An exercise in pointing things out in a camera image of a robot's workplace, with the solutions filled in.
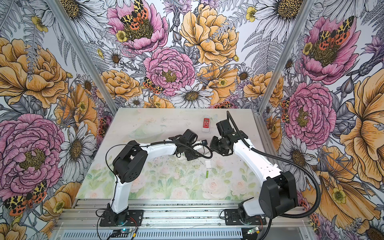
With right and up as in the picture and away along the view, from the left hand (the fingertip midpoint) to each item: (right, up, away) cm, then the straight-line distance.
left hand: (191, 149), depth 98 cm
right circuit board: (+30, -34, -26) cm, 52 cm away
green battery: (+10, -13, -8) cm, 18 cm away
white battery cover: (+10, -8, -4) cm, 14 cm away
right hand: (+12, +1, -15) cm, 19 cm away
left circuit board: (-30, -34, -26) cm, 52 cm away
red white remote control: (+10, +16, +14) cm, 24 cm away
